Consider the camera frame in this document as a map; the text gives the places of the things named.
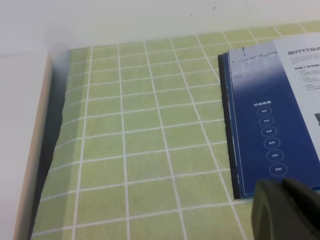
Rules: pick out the white side panel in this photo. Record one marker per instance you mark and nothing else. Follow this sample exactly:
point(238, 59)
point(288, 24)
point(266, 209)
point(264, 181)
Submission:
point(25, 82)

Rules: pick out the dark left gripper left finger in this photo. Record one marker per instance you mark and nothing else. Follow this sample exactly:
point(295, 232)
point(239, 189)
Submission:
point(273, 216)

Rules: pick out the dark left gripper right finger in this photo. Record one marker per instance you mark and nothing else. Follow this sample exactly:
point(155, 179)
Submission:
point(305, 200)

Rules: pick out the green checkered tablecloth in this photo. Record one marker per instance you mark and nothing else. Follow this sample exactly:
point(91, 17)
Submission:
point(142, 150)

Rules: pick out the blue white book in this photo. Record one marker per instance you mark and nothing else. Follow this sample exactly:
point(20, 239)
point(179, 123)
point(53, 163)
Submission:
point(271, 105)

